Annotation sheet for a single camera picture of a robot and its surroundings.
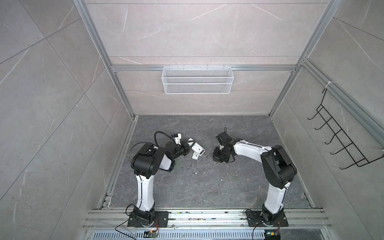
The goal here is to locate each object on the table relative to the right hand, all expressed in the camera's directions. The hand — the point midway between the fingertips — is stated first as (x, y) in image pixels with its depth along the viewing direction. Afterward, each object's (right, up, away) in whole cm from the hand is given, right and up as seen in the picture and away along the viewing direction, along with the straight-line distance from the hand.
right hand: (212, 157), depth 95 cm
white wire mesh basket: (-22, +52, +6) cm, 57 cm away
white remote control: (-10, +7, -3) cm, 13 cm away
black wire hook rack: (+56, +7, -33) cm, 66 cm away
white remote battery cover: (-11, +1, 0) cm, 12 cm away
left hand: (-11, +12, -2) cm, 16 cm away
